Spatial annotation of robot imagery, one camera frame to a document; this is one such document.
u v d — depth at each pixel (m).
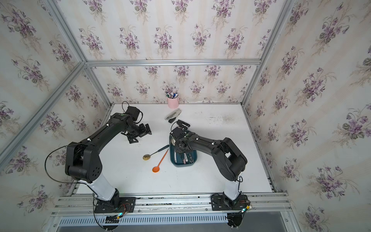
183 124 1.04
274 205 0.75
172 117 1.09
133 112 0.72
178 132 0.73
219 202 0.73
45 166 0.45
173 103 1.17
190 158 0.88
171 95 1.12
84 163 0.45
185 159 0.88
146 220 0.76
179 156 0.90
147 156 0.90
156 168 0.86
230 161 0.48
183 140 0.66
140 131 0.78
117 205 0.67
